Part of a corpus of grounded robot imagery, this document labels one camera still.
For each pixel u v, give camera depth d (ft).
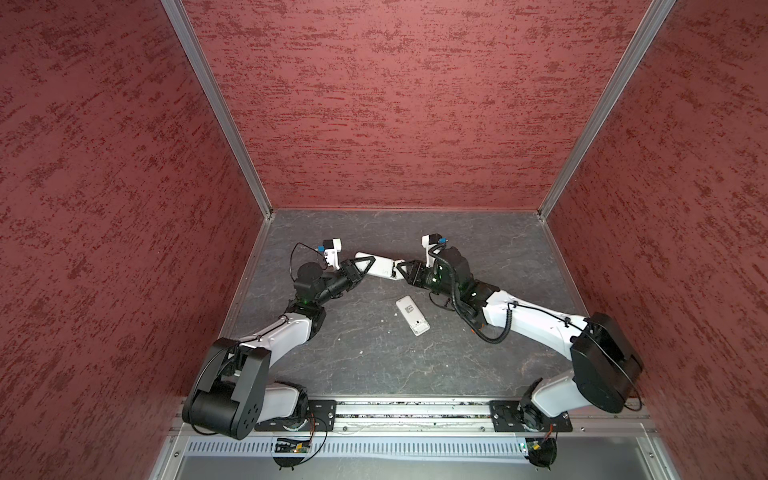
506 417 2.43
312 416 2.41
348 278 2.40
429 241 2.47
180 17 2.33
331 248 2.53
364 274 2.50
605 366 1.41
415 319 2.95
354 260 2.54
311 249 2.40
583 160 3.34
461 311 2.03
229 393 1.37
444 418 2.49
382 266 2.64
